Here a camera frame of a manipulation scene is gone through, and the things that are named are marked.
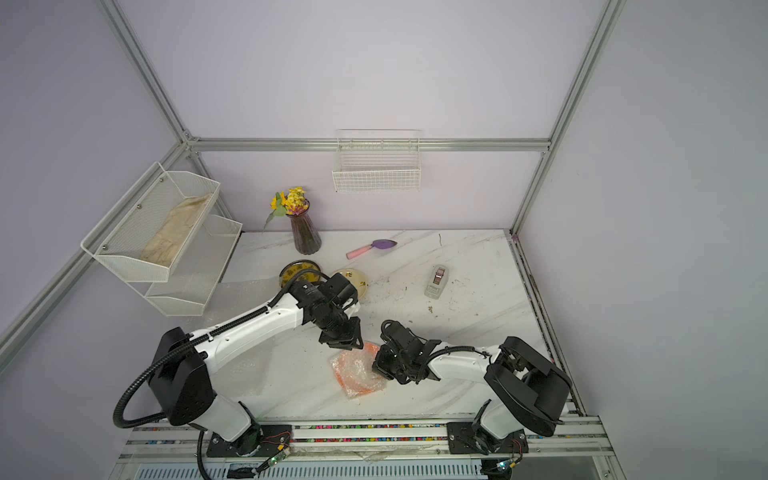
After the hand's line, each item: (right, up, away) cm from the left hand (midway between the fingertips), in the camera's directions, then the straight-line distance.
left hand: (355, 352), depth 77 cm
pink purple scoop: (+5, +30, +38) cm, 49 cm away
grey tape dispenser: (+26, +18, +24) cm, 39 cm away
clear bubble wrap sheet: (-1, -7, +4) cm, 8 cm away
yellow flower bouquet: (-22, +43, +18) cm, 52 cm away
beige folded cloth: (-50, +28, -1) cm, 57 cm away
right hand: (+3, -8, +6) cm, 10 cm away
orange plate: (-1, -7, +3) cm, 8 cm away
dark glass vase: (-23, +33, +33) cm, 51 cm away
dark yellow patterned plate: (-26, +22, +31) cm, 46 cm away
